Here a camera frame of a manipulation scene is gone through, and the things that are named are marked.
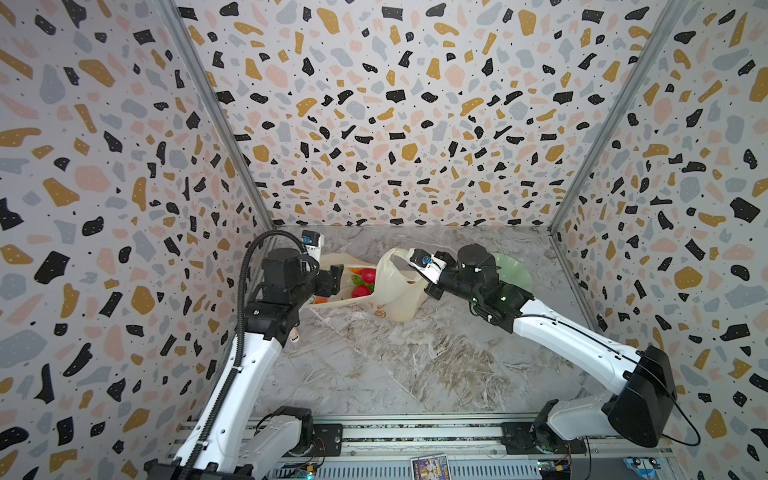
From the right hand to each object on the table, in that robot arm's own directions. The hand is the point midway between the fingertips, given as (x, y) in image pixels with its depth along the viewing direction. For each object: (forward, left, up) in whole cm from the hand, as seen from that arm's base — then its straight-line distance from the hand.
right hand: (415, 262), depth 73 cm
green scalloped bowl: (+19, -35, -28) cm, 49 cm away
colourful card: (-38, -5, -28) cm, 48 cm away
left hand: (-1, +21, 0) cm, 21 cm away
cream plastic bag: (-6, +4, -2) cm, 7 cm away
